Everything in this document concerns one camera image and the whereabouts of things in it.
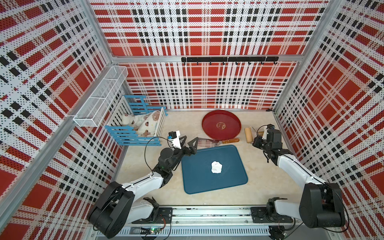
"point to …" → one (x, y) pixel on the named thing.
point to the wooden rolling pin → (249, 134)
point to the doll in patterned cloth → (145, 124)
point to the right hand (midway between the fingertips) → (256, 137)
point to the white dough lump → (216, 167)
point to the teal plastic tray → (196, 174)
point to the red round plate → (221, 125)
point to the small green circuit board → (154, 230)
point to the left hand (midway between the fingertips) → (195, 137)
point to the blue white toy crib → (127, 135)
